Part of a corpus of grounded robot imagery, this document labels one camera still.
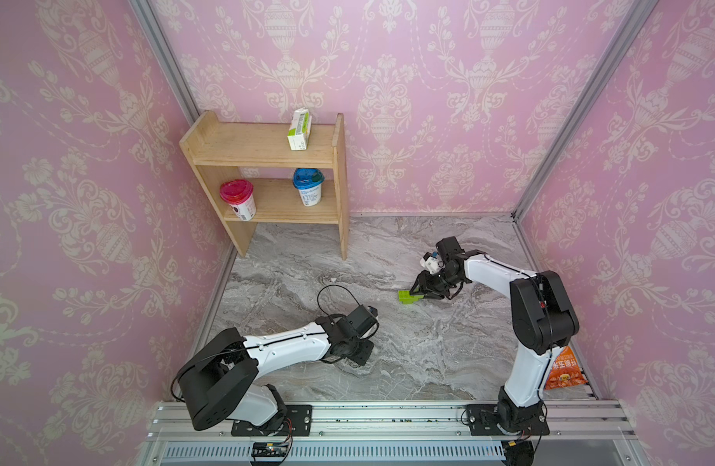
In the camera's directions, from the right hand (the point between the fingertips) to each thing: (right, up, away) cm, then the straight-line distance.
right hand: (417, 292), depth 94 cm
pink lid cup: (-53, +30, -11) cm, 62 cm away
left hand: (-16, -16, -10) cm, 25 cm away
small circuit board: (-41, -36, -21) cm, 59 cm away
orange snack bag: (+37, -19, -16) cm, 44 cm away
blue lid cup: (-34, +35, -6) cm, 49 cm away
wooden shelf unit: (-59, +41, +15) cm, 74 cm away
